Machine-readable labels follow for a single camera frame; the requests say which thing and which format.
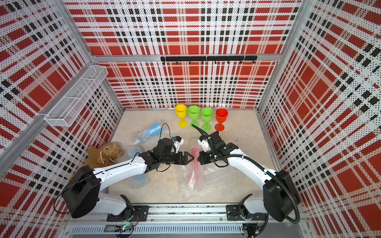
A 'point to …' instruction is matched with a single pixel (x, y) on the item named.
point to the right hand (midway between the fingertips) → (201, 159)
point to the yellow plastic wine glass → (181, 110)
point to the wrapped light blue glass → (140, 181)
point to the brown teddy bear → (105, 154)
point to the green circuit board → (127, 227)
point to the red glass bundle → (192, 175)
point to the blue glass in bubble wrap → (140, 138)
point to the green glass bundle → (207, 114)
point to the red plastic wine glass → (221, 115)
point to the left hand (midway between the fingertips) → (191, 157)
